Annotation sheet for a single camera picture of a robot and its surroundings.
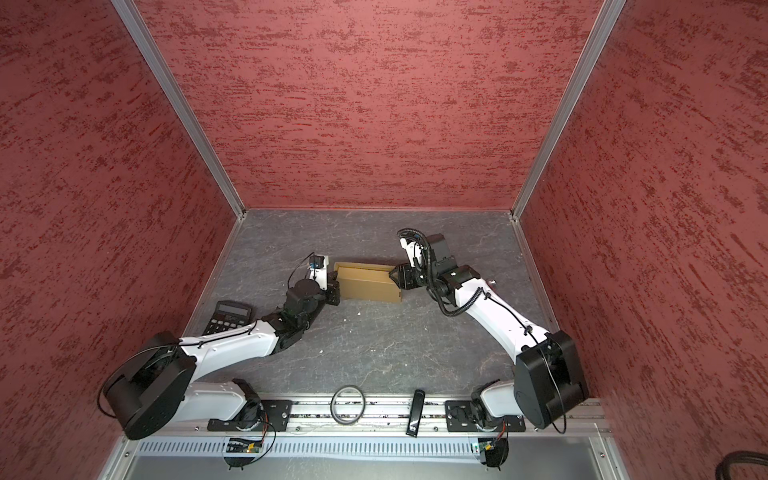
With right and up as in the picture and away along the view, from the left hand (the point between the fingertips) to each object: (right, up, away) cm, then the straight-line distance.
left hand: (338, 280), depth 87 cm
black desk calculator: (-34, -11, +3) cm, 36 cm away
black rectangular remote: (+22, -31, -14) cm, 41 cm away
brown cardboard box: (+9, 0, -2) cm, 9 cm away
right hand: (+17, +1, -5) cm, 17 cm away
